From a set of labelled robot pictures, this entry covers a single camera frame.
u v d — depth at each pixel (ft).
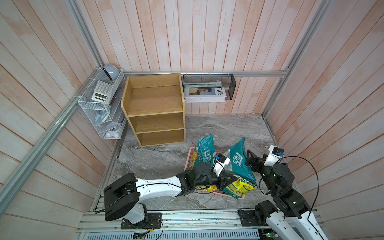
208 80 3.29
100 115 2.67
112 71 2.68
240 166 2.25
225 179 1.94
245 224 2.39
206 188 2.13
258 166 2.01
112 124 3.05
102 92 2.49
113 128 2.97
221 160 2.02
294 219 1.57
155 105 2.69
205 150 2.46
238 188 2.17
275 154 1.91
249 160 2.15
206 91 3.12
